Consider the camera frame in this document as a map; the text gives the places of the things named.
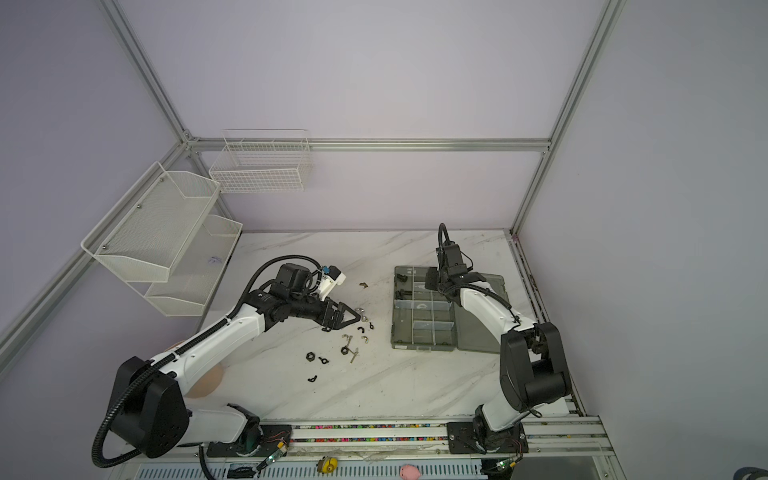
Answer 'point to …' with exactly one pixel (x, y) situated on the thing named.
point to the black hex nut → (310, 356)
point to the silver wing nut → (347, 336)
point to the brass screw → (355, 353)
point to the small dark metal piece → (363, 284)
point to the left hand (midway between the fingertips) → (348, 315)
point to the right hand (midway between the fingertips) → (433, 274)
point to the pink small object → (409, 472)
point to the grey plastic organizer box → (424, 318)
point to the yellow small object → (329, 464)
